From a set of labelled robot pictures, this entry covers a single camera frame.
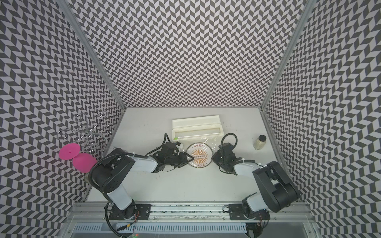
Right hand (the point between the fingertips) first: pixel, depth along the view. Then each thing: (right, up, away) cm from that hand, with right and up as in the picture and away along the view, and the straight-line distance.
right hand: (212, 160), depth 92 cm
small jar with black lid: (+28, +12, -3) cm, 31 cm away
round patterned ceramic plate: (-7, +5, +1) cm, 8 cm away
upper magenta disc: (-62, +13, -32) cm, 71 cm away
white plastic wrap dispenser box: (-5, +19, +4) cm, 20 cm away
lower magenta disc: (-60, +7, -27) cm, 66 cm away
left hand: (-13, 0, -4) cm, 13 cm away
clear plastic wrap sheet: (0, +13, 0) cm, 13 cm away
